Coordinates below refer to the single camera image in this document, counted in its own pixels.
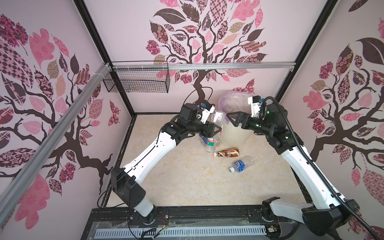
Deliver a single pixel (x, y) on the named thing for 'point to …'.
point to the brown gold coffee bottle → (229, 152)
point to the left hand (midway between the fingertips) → (216, 129)
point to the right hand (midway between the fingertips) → (232, 114)
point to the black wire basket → (149, 76)
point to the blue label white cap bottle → (240, 165)
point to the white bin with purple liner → (233, 101)
